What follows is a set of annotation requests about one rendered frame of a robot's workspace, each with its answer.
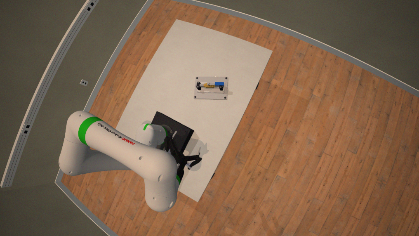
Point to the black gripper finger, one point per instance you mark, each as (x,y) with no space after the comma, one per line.
(168,141)
(195,157)

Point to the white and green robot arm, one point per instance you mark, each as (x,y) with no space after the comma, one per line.
(145,155)

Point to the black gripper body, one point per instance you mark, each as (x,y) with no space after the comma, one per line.
(179,159)

